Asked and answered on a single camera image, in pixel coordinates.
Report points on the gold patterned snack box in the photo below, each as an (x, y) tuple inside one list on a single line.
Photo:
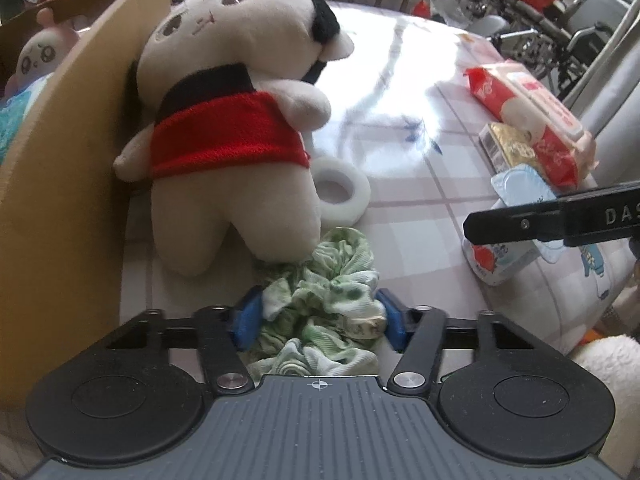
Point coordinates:
[(507, 147)]

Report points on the black wheelchair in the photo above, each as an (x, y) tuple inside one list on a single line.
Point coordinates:
[(557, 45)]

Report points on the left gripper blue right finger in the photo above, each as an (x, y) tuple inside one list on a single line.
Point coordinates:
[(398, 323)]

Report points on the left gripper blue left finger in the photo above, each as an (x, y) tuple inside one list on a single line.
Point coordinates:
[(246, 319)]

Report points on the brown cardboard box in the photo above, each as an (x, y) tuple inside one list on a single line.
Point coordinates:
[(63, 214)]

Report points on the pink round plush toy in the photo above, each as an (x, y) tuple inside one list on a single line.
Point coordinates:
[(43, 53)]

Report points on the small red bag on floor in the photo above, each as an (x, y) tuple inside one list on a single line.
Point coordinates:
[(422, 9)]

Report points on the clear plastic lidded cup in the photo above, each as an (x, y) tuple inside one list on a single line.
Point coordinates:
[(501, 241)]

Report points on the red white wipes pack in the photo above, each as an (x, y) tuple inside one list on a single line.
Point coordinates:
[(565, 149)]

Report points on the black-haired plush doll red top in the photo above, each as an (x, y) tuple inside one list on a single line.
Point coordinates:
[(232, 88)]

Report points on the white tape roll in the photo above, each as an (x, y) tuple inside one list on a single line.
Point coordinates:
[(343, 189)]

